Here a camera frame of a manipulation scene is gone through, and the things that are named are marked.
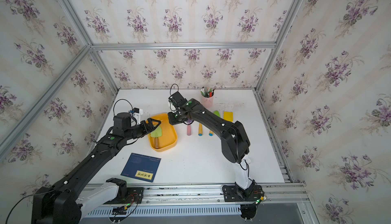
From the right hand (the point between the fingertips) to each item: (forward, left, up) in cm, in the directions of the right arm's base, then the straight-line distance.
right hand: (173, 121), depth 85 cm
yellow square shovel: (+2, -16, -13) cm, 21 cm away
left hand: (-5, +6, +4) cm, 9 cm away
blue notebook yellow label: (-21, +17, -15) cm, 31 cm away
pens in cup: (+27, -20, -4) cm, 34 cm away
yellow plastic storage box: (-3, +4, -14) cm, 15 cm away
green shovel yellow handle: (-1, -23, -12) cm, 26 cm away
